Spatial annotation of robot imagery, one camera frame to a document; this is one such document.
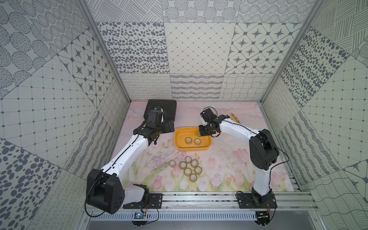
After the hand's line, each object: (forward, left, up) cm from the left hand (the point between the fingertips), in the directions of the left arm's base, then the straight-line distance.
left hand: (166, 121), depth 83 cm
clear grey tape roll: (-3, -19, -19) cm, 27 cm away
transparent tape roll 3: (-21, -20, -20) cm, 35 cm away
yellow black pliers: (+20, -49, -20) cm, 57 cm away
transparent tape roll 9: (-17, -4, -20) cm, 27 cm away
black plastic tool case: (+26, +3, -15) cm, 30 cm away
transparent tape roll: (-2, -13, -18) cm, 23 cm away
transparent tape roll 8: (-25, -17, -20) cm, 37 cm away
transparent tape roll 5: (-17, -17, -21) cm, 32 cm away
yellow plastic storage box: (+3, -8, -17) cm, 19 cm away
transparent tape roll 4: (-15, -14, -20) cm, 28 cm away
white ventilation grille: (-44, +15, -20) cm, 51 cm away
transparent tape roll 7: (-22, -13, -20) cm, 33 cm away
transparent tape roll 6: (-18, -10, -20) cm, 29 cm away
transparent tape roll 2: (-4, -20, -7) cm, 21 cm away
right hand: (+1, -23, -14) cm, 27 cm away
